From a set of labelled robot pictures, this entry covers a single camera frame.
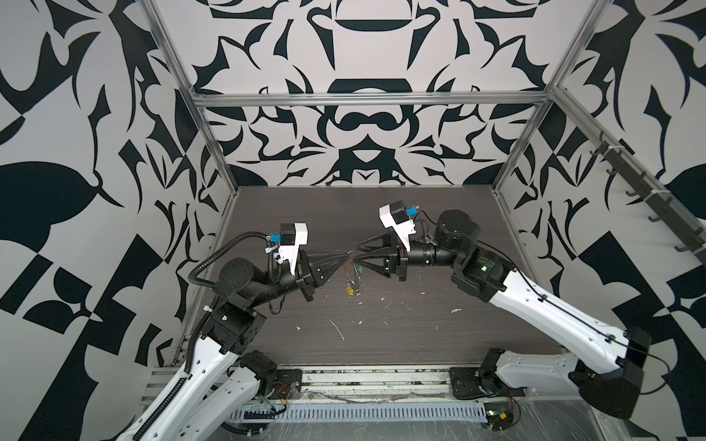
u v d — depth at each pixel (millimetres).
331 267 541
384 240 550
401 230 490
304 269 503
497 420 703
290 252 482
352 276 540
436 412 713
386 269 518
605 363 392
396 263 501
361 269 534
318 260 515
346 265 544
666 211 552
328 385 757
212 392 560
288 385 732
